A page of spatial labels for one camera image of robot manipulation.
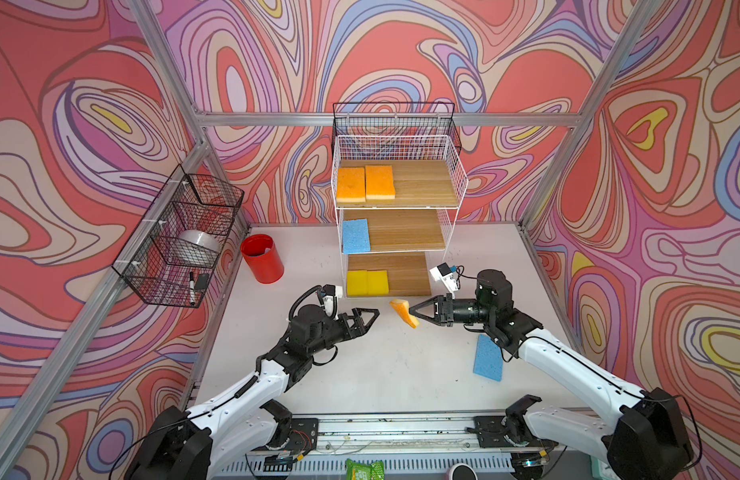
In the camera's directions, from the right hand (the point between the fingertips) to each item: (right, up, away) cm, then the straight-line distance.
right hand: (413, 318), depth 70 cm
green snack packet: (-9, -36, -1) cm, 37 cm away
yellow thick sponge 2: (-8, +6, +29) cm, 31 cm away
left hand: (-9, -1, +6) cm, 11 cm away
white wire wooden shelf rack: (0, +22, +15) cm, 27 cm away
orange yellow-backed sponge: (-3, +3, 0) cm, 4 cm away
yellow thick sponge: (-15, +5, +30) cm, 33 cm away
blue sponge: (-14, +20, +13) cm, 28 cm away
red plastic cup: (-45, +15, +23) cm, 53 cm away
